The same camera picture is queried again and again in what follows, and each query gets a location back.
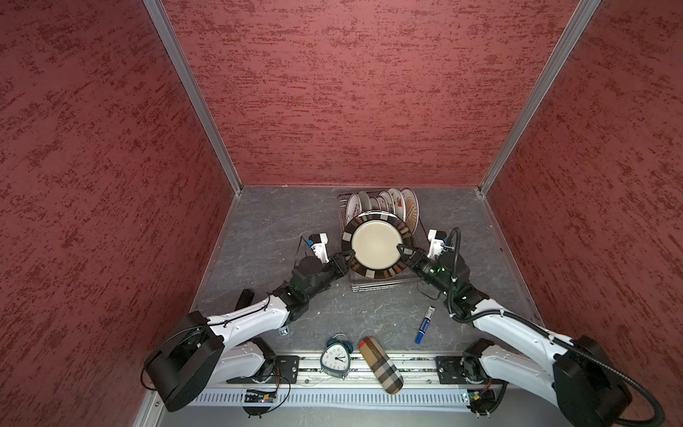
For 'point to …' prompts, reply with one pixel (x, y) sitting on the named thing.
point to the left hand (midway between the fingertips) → (357, 258)
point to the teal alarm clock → (335, 358)
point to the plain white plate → (365, 203)
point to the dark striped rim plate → (374, 237)
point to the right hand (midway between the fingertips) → (392, 252)
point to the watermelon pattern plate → (398, 202)
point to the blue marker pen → (425, 324)
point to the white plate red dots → (388, 199)
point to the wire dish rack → (360, 285)
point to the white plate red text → (354, 207)
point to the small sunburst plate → (374, 204)
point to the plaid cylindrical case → (381, 366)
